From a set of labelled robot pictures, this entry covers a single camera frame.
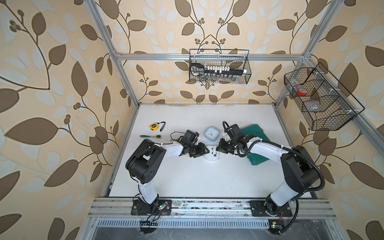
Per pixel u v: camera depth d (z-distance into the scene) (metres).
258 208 0.73
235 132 0.72
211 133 1.00
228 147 0.79
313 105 0.72
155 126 1.05
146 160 0.50
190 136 0.77
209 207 0.76
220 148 0.79
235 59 0.91
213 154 0.89
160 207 0.74
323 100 0.75
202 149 0.83
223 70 0.81
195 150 0.81
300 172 0.46
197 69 0.84
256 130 1.00
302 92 0.81
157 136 1.00
